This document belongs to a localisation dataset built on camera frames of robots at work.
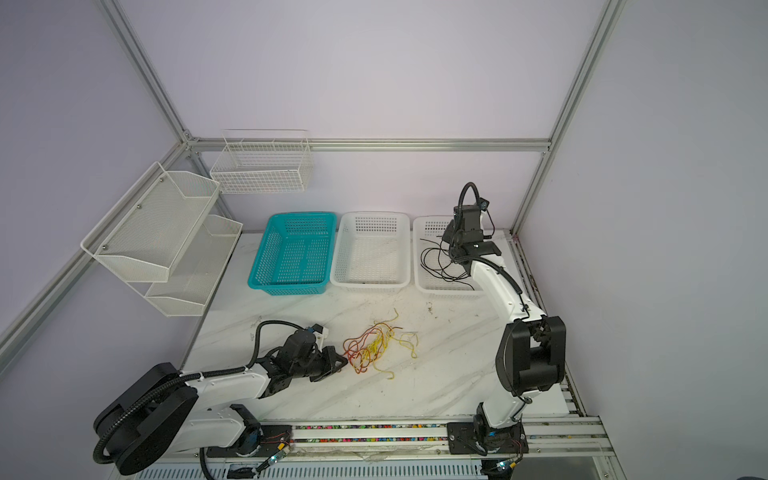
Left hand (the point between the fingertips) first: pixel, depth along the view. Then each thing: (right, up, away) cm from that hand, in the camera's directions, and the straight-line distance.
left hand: (347, 363), depth 85 cm
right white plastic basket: (+29, +42, +30) cm, 59 cm away
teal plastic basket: (-24, +32, +29) cm, 50 cm away
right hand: (+32, +40, +3) cm, 52 cm away
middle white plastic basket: (+5, +33, +30) cm, 45 cm away
